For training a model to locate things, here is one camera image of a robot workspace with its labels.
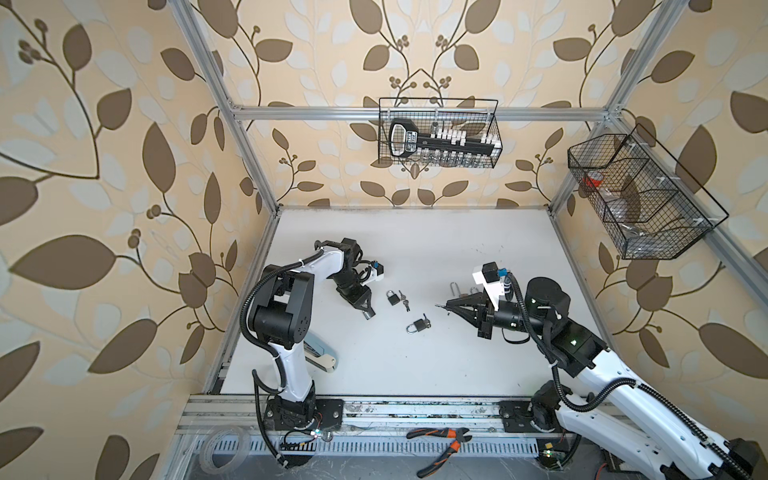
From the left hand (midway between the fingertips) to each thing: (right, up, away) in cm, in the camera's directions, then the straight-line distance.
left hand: (365, 302), depth 92 cm
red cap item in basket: (+68, +37, -5) cm, 78 cm away
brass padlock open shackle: (+28, +2, +7) cm, 29 cm away
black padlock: (+17, -6, -1) cm, 18 cm away
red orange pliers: (+24, -27, -21) cm, 42 cm away
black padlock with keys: (+9, 0, +4) cm, 10 cm away
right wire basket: (+73, +27, -18) cm, 80 cm away
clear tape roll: (-34, -29, -24) cm, 51 cm away
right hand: (+21, +5, -27) cm, 35 cm away
